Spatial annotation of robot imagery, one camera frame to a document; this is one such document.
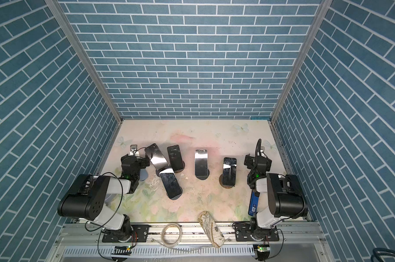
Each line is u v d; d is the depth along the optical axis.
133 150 0.79
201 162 0.88
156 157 0.86
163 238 0.72
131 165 0.70
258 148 0.77
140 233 0.74
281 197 0.46
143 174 0.91
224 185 0.89
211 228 0.72
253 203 0.79
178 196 0.82
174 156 0.89
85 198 0.46
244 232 0.74
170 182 0.81
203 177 0.90
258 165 0.72
